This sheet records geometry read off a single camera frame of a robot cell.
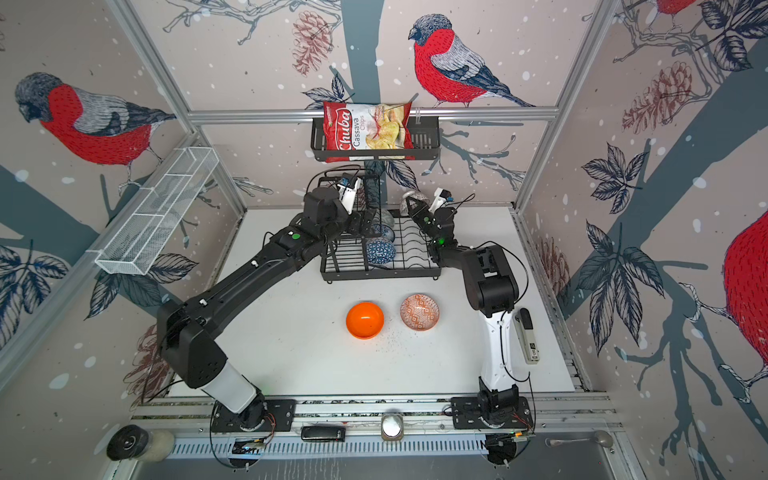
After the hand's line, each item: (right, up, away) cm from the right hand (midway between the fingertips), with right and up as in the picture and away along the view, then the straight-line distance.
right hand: (399, 202), depth 97 cm
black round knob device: (-57, -54, -36) cm, 86 cm away
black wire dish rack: (0, -15, +9) cm, 18 cm away
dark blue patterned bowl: (-7, -17, +7) cm, 20 cm away
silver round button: (-2, -54, -31) cm, 62 cm away
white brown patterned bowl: (+1, -1, +2) cm, 2 cm away
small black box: (-19, -57, -29) cm, 66 cm away
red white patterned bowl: (+6, -35, -7) cm, 36 cm away
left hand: (-11, -2, -20) cm, 23 cm away
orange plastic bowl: (-11, -36, -10) cm, 39 cm away
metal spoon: (+49, -60, -26) cm, 81 cm away
